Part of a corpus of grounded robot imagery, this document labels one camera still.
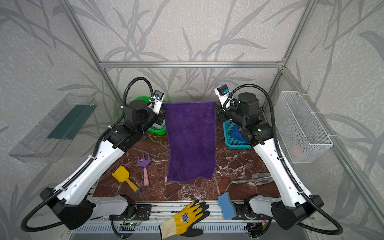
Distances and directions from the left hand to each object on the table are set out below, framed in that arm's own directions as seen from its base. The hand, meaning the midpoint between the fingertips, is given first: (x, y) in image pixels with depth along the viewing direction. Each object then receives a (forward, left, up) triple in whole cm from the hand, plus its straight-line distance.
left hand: (163, 99), depth 68 cm
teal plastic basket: (-6, -36, -29) cm, 47 cm away
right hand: (-1, -24, +3) cm, 24 cm away
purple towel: (-4, -13, -17) cm, 22 cm away
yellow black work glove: (-45, -9, -37) cm, 59 cm away
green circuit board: (-45, +14, -39) cm, 61 cm away
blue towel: (+7, -42, -38) cm, 57 cm away
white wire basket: (-16, -61, -5) cm, 63 cm away
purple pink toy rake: (-14, +17, -40) cm, 46 cm away
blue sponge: (-38, -31, -36) cm, 61 cm away
